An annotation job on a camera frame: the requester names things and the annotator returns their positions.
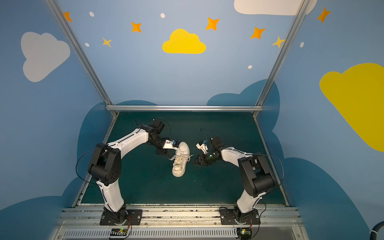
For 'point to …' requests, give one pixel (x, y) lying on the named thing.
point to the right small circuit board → (244, 233)
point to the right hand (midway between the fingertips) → (195, 162)
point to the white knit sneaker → (179, 171)
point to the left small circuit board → (117, 232)
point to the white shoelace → (178, 159)
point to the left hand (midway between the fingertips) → (170, 148)
